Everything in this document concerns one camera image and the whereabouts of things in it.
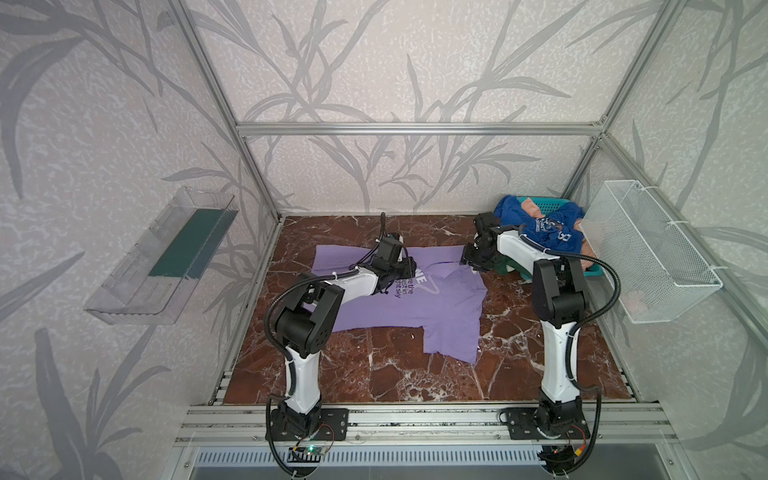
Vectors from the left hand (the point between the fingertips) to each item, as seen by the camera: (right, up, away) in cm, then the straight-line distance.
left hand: (413, 255), depth 98 cm
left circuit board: (-27, -47, -26) cm, 60 cm away
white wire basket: (+50, -1, -36) cm, 62 cm away
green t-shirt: (+21, 0, -23) cm, 32 cm away
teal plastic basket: (+52, +19, +17) cm, 58 cm away
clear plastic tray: (-58, -3, -33) cm, 67 cm away
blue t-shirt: (+49, +8, +4) cm, 50 cm away
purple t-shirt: (+10, -15, -1) cm, 18 cm away
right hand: (+19, 0, +6) cm, 20 cm away
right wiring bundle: (+35, -48, -27) cm, 65 cm away
